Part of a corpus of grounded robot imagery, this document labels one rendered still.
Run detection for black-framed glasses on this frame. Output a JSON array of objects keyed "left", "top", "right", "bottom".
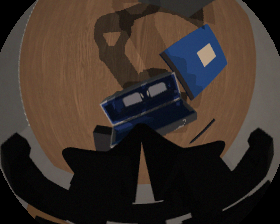
[{"left": 119, "top": 81, "right": 178, "bottom": 115}]

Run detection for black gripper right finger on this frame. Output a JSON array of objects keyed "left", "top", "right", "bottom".
[{"left": 141, "top": 123, "right": 225, "bottom": 201}]

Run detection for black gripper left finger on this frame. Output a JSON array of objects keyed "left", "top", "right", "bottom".
[{"left": 62, "top": 123, "right": 142, "bottom": 203}]

